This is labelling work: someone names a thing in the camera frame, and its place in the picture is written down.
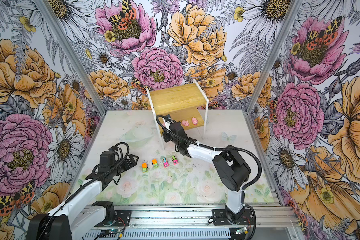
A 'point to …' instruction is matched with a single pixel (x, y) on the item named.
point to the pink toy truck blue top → (165, 162)
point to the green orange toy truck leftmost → (145, 167)
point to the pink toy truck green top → (175, 160)
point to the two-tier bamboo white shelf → (185, 104)
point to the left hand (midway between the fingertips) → (132, 164)
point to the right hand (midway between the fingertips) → (165, 130)
